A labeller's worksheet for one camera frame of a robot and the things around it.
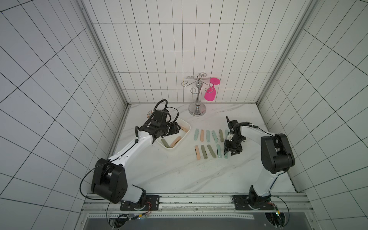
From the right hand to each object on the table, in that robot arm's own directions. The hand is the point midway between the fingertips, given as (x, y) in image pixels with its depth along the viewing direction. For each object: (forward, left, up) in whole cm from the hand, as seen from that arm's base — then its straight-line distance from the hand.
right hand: (227, 150), depth 92 cm
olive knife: (-1, +11, 0) cm, 11 cm away
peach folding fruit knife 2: (-3, +20, 0) cm, 20 cm away
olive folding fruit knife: (-2, +16, 0) cm, 16 cm away
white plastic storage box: (+4, +38, +1) cm, 38 cm away
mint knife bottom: (-4, +2, 0) cm, 5 cm away
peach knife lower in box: (+4, +35, +2) cm, 35 cm away
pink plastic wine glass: (+36, +12, +17) cm, 41 cm away
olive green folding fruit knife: (+12, +3, -1) cm, 12 cm away
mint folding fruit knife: (+11, +13, -1) cm, 17 cm away
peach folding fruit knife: (+11, +17, -1) cm, 20 cm away
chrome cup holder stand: (+34, +21, +2) cm, 40 cm away
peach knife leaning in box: (+14, +30, +1) cm, 33 cm away
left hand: (+3, +34, +16) cm, 38 cm away
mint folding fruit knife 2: (+11, +8, -1) cm, 13 cm away
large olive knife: (+2, +42, +1) cm, 42 cm away
